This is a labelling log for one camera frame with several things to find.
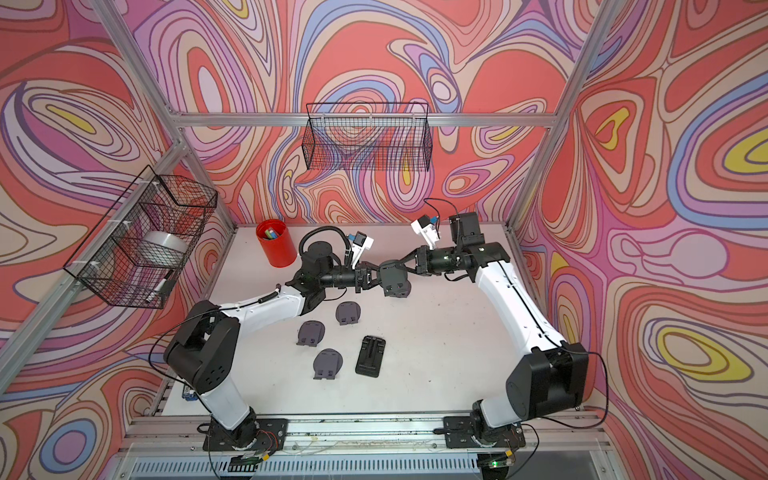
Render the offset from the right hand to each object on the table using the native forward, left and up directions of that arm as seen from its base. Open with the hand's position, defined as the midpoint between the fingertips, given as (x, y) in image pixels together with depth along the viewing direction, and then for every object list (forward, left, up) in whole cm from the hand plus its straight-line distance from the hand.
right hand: (399, 273), depth 73 cm
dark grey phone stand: (0, +1, -2) cm, 3 cm away
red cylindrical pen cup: (+26, +41, -15) cm, 50 cm away
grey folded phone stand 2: (-3, +27, -26) cm, 38 cm away
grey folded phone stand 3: (-12, +22, -27) cm, 36 cm away
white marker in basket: (-2, +59, +1) cm, 59 cm away
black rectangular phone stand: (-11, +9, -24) cm, 28 cm away
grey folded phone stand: (+3, +16, -25) cm, 29 cm away
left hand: (0, +2, -3) cm, 3 cm away
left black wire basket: (+5, +65, +5) cm, 66 cm away
